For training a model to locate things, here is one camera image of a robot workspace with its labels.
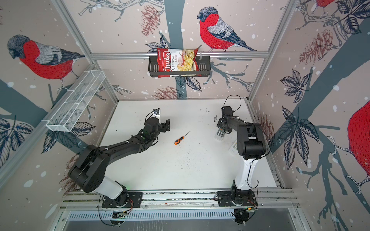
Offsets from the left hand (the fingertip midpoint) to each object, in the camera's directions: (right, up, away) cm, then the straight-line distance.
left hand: (162, 118), depth 88 cm
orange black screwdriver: (+10, -15, +6) cm, 19 cm away
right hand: (+41, -8, +15) cm, 45 cm away
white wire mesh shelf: (-46, +6, -13) cm, 48 cm away
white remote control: (+39, -12, +10) cm, 41 cm away
